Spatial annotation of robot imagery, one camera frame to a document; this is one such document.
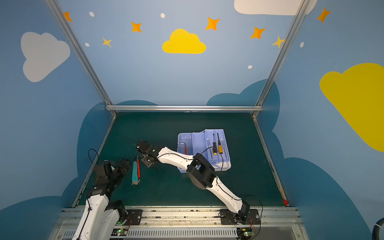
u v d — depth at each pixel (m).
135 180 0.86
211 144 0.91
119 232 0.70
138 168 0.91
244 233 0.71
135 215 0.75
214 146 0.89
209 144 0.90
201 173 0.57
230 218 0.74
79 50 0.84
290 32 0.78
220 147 0.89
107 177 0.63
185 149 1.01
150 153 0.70
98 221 0.50
